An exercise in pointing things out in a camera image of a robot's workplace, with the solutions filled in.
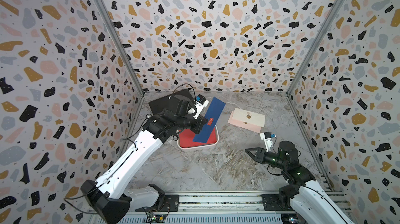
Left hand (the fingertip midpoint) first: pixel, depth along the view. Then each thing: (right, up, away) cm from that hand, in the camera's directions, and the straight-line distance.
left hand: (208, 120), depth 69 cm
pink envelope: (+24, -6, +35) cm, 43 cm away
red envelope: (-13, -12, +19) cm, 26 cm away
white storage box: (-7, -18, +19) cm, 27 cm away
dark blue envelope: (+2, +2, -1) cm, 4 cm away
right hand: (+19, -16, +6) cm, 25 cm away
